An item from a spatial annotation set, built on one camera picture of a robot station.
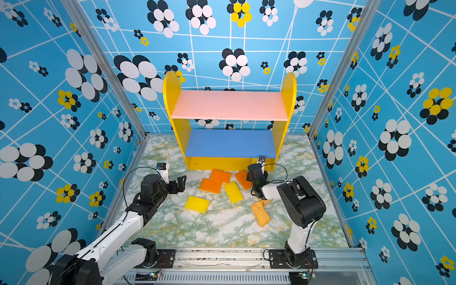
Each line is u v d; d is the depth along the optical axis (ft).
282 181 1.87
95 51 2.63
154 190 2.13
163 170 2.38
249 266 2.37
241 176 3.23
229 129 4.04
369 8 2.24
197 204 2.92
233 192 3.08
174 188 2.47
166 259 2.42
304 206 1.59
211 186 3.16
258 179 2.49
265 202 2.85
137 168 3.54
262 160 2.82
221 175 3.24
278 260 2.39
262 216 2.71
